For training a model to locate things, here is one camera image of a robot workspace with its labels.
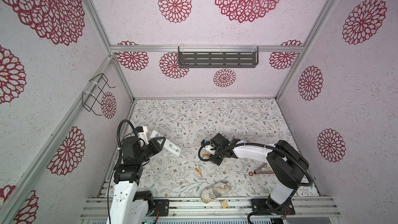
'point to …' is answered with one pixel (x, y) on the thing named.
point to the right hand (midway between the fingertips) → (211, 155)
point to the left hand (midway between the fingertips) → (164, 141)
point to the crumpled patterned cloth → (215, 191)
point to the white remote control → (168, 146)
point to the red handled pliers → (257, 171)
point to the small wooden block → (224, 204)
